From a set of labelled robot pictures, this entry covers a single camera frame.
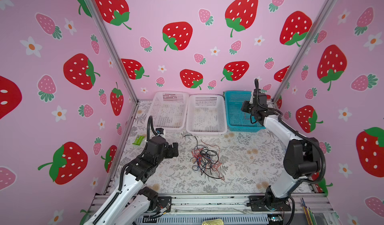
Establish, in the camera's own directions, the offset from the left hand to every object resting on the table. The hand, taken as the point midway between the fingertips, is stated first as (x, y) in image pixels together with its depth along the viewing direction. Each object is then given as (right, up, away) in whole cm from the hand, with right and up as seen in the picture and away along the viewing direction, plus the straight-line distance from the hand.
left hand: (170, 143), depth 77 cm
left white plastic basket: (-8, +19, +37) cm, 42 cm away
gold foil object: (+21, -33, -11) cm, 41 cm away
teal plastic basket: (+44, +11, +31) cm, 55 cm away
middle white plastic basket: (+21, +15, +35) cm, 43 cm away
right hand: (+43, +23, +15) cm, 51 cm away
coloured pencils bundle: (+68, -32, -7) cm, 75 cm away
